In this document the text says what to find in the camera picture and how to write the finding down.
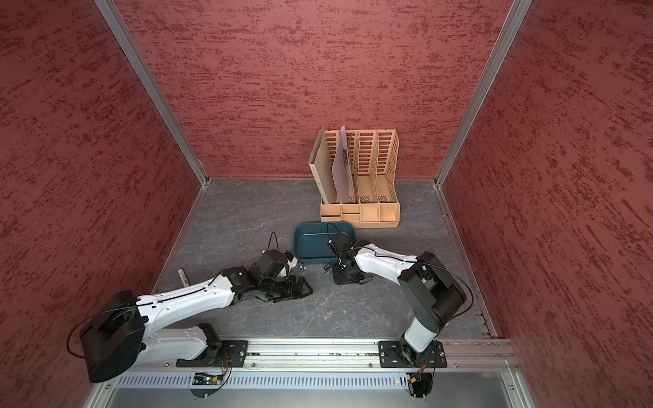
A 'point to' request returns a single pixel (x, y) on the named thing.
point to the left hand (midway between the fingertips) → (302, 298)
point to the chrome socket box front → (328, 267)
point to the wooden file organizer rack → (373, 160)
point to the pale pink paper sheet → (342, 172)
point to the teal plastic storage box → (310, 240)
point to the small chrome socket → (326, 274)
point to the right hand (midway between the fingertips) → (342, 284)
